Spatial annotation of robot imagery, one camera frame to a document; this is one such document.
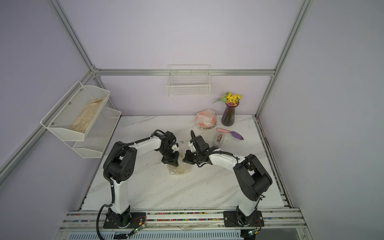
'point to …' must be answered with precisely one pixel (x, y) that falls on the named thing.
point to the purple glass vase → (228, 116)
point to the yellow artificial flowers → (231, 100)
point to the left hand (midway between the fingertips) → (176, 166)
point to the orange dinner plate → (205, 120)
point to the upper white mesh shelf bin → (73, 116)
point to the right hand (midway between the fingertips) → (180, 162)
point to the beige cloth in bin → (81, 122)
